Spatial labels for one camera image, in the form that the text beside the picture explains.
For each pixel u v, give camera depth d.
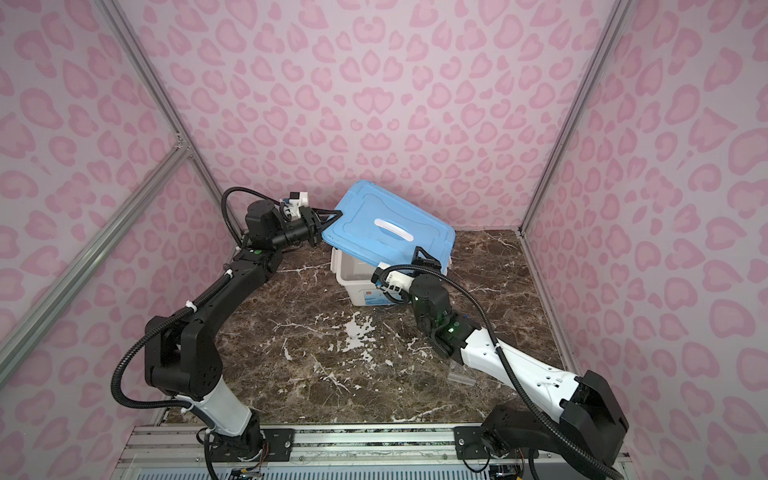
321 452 0.72
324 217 0.76
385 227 0.79
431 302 0.53
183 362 0.45
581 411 0.39
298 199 0.76
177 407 0.50
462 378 0.82
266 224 0.64
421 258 0.69
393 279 0.65
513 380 0.44
